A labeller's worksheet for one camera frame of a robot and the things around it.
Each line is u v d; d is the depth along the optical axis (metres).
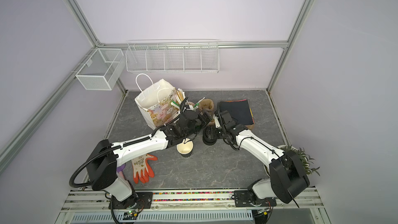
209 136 0.77
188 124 0.60
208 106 1.08
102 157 0.46
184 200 0.75
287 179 0.42
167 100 0.83
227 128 0.65
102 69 1.00
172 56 0.99
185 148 0.89
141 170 0.81
